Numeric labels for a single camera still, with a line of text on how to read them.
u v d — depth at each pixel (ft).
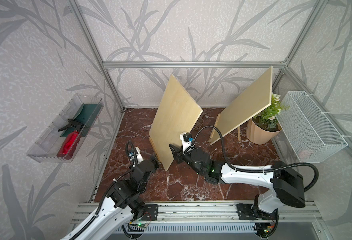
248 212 2.40
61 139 2.10
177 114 2.33
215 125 3.26
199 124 3.64
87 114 2.46
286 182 1.39
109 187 1.70
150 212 2.41
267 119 3.05
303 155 2.35
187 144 2.02
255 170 1.58
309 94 2.52
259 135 2.92
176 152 2.10
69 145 1.90
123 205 1.57
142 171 1.72
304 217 2.38
